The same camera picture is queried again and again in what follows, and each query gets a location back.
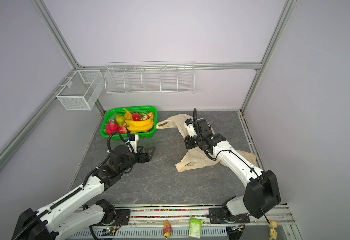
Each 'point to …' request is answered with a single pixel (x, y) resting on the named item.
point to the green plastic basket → (111, 114)
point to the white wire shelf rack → (150, 77)
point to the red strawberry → (136, 117)
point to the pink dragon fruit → (112, 127)
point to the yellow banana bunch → (138, 126)
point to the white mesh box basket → (80, 92)
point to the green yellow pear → (120, 120)
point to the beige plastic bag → (196, 158)
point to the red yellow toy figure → (167, 229)
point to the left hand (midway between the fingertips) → (149, 149)
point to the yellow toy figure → (273, 225)
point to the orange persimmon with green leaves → (148, 115)
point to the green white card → (195, 227)
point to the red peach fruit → (123, 130)
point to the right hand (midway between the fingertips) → (186, 141)
